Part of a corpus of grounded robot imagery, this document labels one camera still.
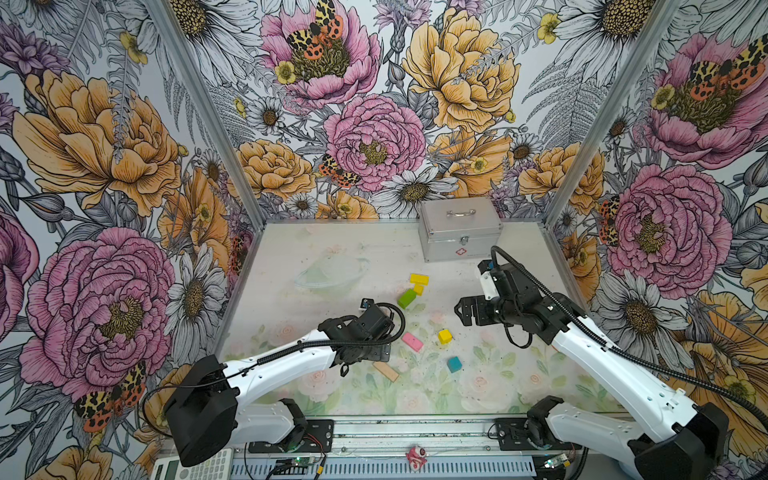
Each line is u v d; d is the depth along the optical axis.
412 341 0.89
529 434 0.68
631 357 0.44
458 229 1.00
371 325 0.63
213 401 0.41
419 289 1.02
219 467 0.69
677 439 0.38
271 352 0.49
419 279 1.07
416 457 0.68
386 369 0.85
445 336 0.90
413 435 0.76
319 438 0.73
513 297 0.57
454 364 0.85
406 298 0.99
